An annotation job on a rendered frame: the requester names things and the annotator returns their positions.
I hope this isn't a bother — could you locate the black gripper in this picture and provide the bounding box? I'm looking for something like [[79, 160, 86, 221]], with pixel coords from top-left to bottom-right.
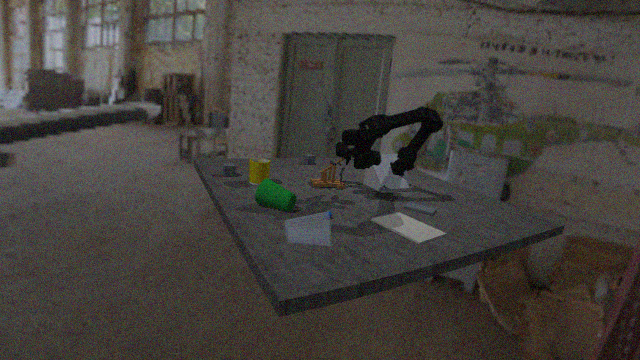
[[336, 142, 381, 166]]

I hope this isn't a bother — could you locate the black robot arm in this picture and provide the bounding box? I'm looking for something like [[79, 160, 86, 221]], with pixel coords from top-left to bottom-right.
[[342, 106, 443, 176]]

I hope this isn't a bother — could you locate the yellow cup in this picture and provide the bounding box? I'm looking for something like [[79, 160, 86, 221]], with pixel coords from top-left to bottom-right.
[[249, 158, 270, 186]]

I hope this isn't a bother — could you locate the green plastic cup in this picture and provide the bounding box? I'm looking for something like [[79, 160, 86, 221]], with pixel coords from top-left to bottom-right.
[[256, 178, 296, 212]]

